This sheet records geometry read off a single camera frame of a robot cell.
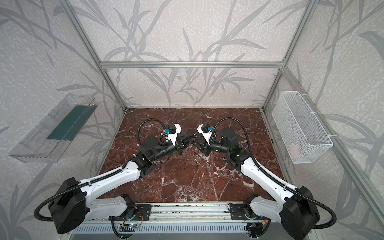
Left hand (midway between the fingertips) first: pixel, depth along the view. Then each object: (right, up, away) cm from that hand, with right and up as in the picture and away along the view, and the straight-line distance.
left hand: (195, 133), depth 68 cm
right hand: (-1, -1, +4) cm, 5 cm away
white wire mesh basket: (+45, -1, -7) cm, 45 cm away
